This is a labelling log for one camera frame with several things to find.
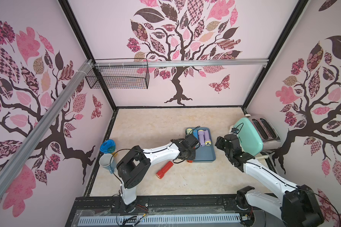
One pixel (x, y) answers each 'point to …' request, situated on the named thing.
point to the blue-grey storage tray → (204, 153)
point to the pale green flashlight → (189, 131)
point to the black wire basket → (119, 74)
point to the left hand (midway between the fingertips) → (191, 158)
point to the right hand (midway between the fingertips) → (221, 138)
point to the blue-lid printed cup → (108, 146)
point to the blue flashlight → (195, 134)
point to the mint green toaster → (256, 135)
